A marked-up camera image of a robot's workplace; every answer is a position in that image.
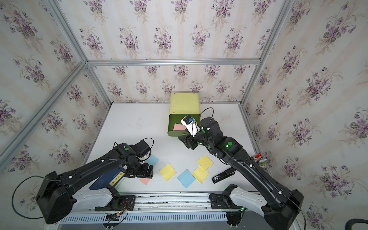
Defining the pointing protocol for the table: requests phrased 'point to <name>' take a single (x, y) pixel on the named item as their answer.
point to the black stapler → (228, 172)
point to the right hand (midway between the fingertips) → (185, 132)
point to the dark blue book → (110, 179)
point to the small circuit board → (112, 217)
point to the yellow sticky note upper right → (205, 162)
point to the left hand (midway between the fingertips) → (147, 178)
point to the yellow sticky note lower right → (200, 174)
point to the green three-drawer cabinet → (182, 104)
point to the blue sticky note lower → (186, 178)
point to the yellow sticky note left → (167, 172)
